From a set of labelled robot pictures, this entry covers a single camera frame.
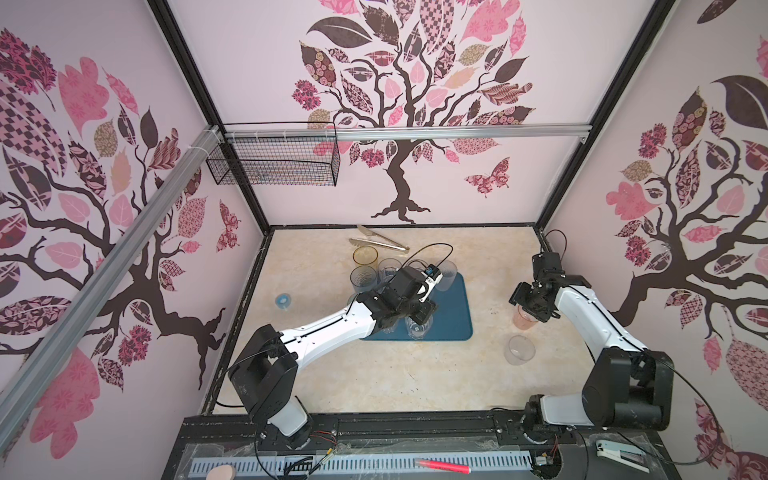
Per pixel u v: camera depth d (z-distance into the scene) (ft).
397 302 2.01
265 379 1.39
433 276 2.30
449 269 3.18
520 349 2.85
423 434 2.44
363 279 3.11
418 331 2.93
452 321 3.20
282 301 3.21
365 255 3.73
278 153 3.11
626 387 1.38
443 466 2.27
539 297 2.15
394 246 3.68
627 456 2.25
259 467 2.28
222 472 2.27
